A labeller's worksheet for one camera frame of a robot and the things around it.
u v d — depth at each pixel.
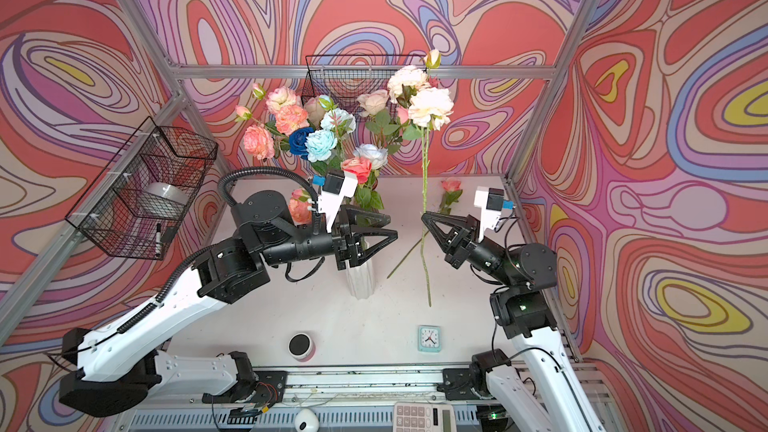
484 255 0.51
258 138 0.62
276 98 0.67
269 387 0.73
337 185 0.42
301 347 0.75
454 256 0.50
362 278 0.78
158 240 0.72
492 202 0.48
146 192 0.69
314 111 0.75
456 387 0.72
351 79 0.88
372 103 0.74
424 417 0.68
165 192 0.73
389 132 0.81
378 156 0.62
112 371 0.38
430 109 0.46
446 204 1.11
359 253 0.44
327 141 0.59
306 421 0.67
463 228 0.51
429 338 0.79
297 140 0.65
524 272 0.43
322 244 0.44
